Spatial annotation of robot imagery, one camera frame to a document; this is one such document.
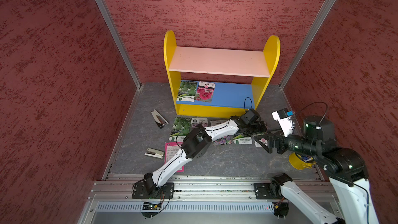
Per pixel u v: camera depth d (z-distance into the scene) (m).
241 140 0.91
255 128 0.83
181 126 0.97
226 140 0.92
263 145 0.53
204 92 0.98
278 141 0.49
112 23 0.85
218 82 1.03
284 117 0.50
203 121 1.00
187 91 0.97
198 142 0.62
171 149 0.85
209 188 0.76
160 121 0.97
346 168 0.36
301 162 0.50
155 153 0.84
